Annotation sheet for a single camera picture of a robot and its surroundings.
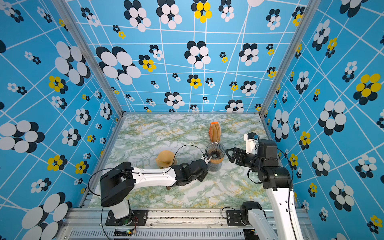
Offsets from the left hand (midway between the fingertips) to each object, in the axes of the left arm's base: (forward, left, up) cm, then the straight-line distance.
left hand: (207, 167), depth 84 cm
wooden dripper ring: (+2, -6, +3) cm, 7 cm away
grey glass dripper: (+8, -5, +6) cm, 11 cm away
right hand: (0, -11, +18) cm, 21 cm away
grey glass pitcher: (0, -4, 0) cm, 4 cm away
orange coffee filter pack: (+25, -6, +1) cm, 26 cm away
